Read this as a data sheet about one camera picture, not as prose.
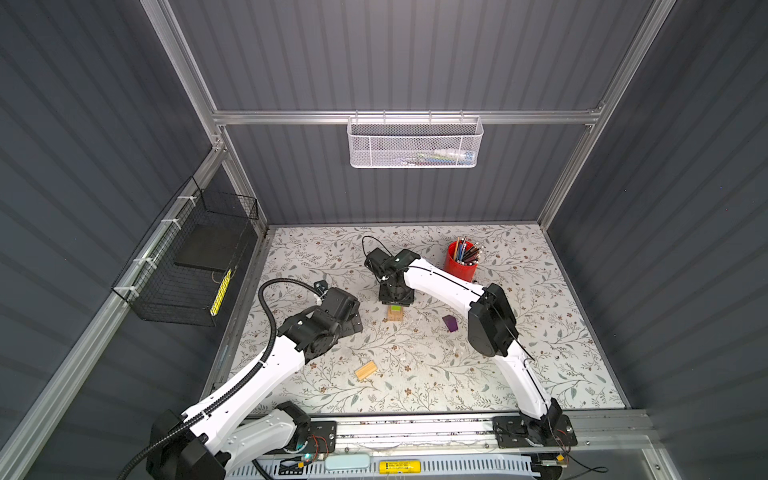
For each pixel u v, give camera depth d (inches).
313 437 28.4
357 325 28.5
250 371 17.9
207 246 28.7
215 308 25.9
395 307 35.3
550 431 24.4
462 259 37.9
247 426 21.6
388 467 26.8
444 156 35.9
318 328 21.6
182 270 28.5
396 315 36.7
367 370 33.1
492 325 22.0
